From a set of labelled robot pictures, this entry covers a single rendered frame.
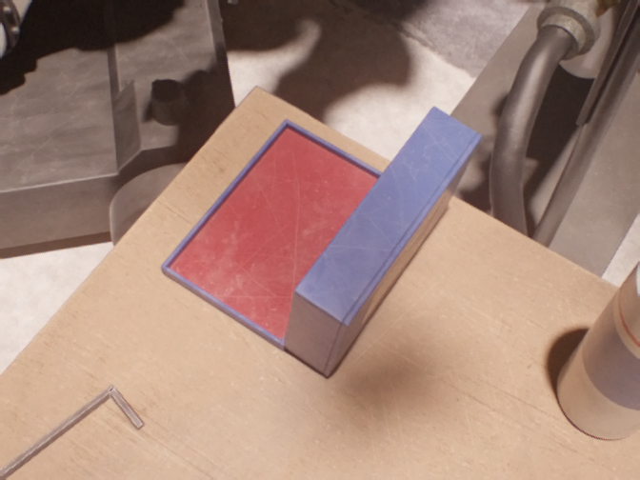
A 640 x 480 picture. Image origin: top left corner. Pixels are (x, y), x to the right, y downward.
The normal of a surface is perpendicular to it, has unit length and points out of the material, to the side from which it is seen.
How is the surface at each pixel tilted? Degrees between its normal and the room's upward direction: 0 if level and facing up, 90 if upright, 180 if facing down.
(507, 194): 54
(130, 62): 0
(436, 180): 7
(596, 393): 90
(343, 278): 7
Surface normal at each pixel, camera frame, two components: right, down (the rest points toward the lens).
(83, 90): 0.00, -0.47
